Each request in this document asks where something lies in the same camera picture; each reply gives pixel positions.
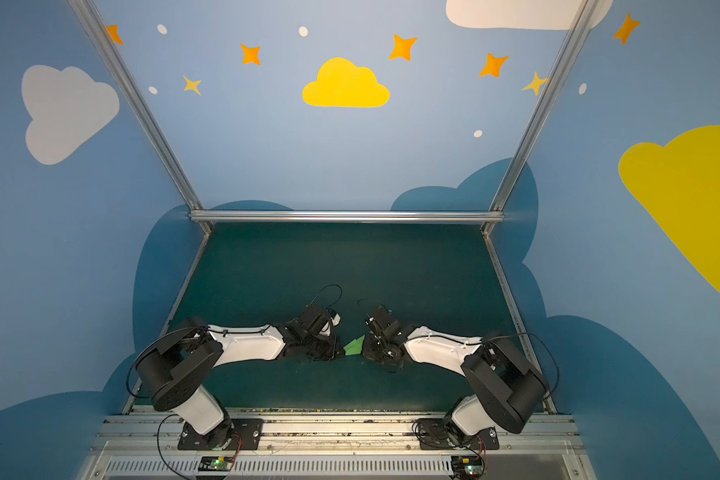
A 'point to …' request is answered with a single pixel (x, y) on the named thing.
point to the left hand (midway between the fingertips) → (348, 356)
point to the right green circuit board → (467, 467)
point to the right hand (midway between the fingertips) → (364, 349)
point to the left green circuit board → (216, 463)
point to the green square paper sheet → (355, 346)
